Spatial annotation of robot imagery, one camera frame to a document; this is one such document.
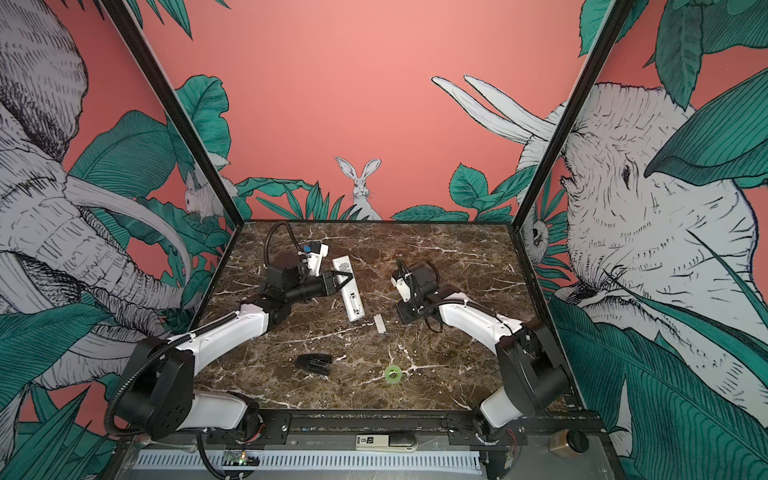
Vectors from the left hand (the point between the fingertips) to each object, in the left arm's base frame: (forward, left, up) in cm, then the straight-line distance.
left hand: (351, 273), depth 80 cm
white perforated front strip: (-41, +7, -20) cm, 46 cm away
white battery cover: (-7, -8, -21) cm, 24 cm away
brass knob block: (-40, -49, -11) cm, 65 cm away
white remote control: (-5, 0, -6) cm, 8 cm away
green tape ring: (-20, -11, -20) cm, 31 cm away
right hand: (-4, -13, -12) cm, 18 cm away
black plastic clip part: (-17, +11, -19) cm, 28 cm away
